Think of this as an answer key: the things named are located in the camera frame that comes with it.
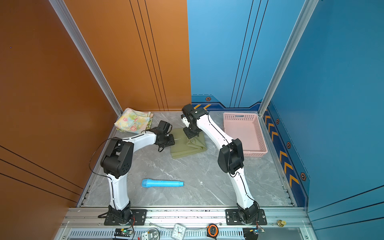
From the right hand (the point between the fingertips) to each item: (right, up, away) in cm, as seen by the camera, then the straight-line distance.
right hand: (190, 134), depth 91 cm
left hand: (-12, -5, +10) cm, 17 cm away
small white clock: (-4, -43, -23) cm, 49 cm away
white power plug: (-15, -41, -27) cm, 52 cm away
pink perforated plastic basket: (+42, +4, +20) cm, 47 cm away
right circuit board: (+30, -45, -22) cm, 58 cm away
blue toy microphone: (-22, -26, -11) cm, 35 cm away
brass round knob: (+44, -40, -22) cm, 64 cm away
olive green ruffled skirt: (-5, -8, +5) cm, 10 cm away
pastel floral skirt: (-42, +9, +17) cm, 46 cm away
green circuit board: (-31, -46, -21) cm, 59 cm away
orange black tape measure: (+11, -42, -24) cm, 50 cm away
